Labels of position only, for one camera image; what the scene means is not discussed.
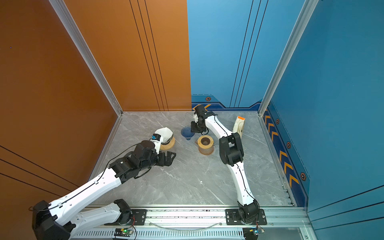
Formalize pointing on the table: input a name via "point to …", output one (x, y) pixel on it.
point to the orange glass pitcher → (205, 141)
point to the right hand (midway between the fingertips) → (192, 130)
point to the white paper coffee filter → (166, 133)
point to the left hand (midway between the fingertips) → (169, 152)
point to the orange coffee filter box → (239, 125)
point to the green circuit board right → (252, 233)
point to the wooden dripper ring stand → (168, 146)
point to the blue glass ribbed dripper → (186, 132)
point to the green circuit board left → (123, 232)
